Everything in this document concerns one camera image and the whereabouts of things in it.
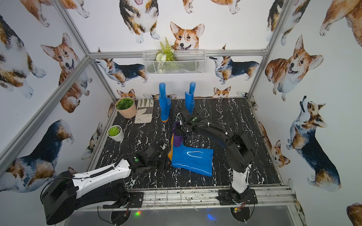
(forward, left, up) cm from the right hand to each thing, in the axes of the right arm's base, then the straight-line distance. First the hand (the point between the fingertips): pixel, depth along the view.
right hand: (174, 132), depth 86 cm
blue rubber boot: (+19, -10, +11) cm, 24 cm away
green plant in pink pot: (+24, +38, 0) cm, 45 cm away
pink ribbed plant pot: (+19, +35, -5) cm, 40 cm away
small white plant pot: (0, +37, -7) cm, 38 cm away
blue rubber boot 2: (+19, +7, +6) cm, 21 cm away
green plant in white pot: (+2, +39, -2) cm, 39 cm away
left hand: (-15, +2, -7) cm, 17 cm away
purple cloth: (-4, -2, -1) cm, 5 cm away
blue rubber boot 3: (-12, -15, -14) cm, 24 cm away
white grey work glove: (+25, +27, -12) cm, 39 cm away
